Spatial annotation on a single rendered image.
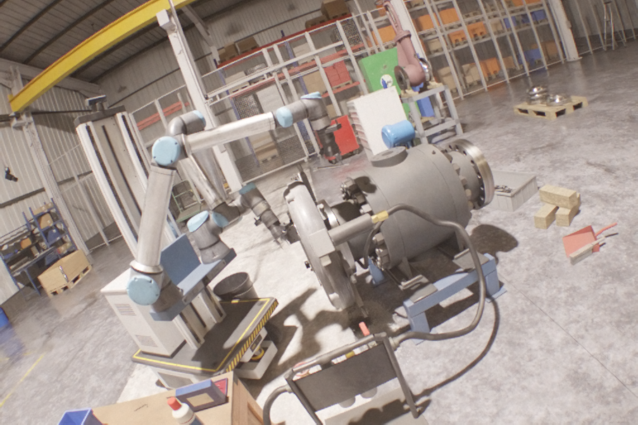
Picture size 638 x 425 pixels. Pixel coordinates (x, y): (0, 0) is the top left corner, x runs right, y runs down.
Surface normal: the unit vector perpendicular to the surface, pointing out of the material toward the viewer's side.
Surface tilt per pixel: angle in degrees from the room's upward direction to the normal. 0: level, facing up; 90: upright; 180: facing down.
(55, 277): 90
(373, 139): 90
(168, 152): 84
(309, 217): 48
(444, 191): 74
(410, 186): 53
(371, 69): 90
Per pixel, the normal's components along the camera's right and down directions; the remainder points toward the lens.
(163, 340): 0.87, -0.25
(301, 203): -0.22, -0.64
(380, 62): 0.07, 0.22
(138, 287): 0.31, 0.18
